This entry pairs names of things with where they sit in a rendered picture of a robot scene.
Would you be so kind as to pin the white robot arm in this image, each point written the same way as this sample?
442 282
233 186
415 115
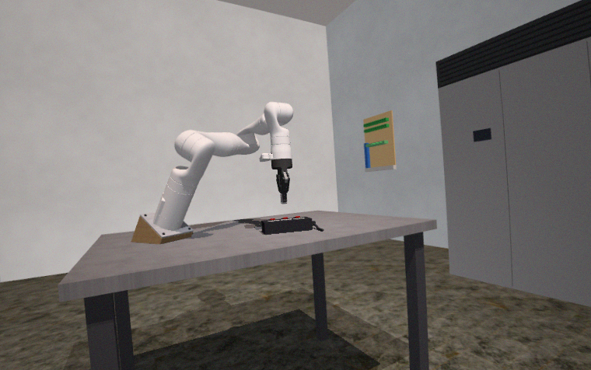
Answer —
197 149

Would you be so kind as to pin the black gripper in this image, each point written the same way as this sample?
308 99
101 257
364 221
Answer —
282 177

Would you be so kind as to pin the dark grey power strip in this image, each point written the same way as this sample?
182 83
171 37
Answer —
297 223

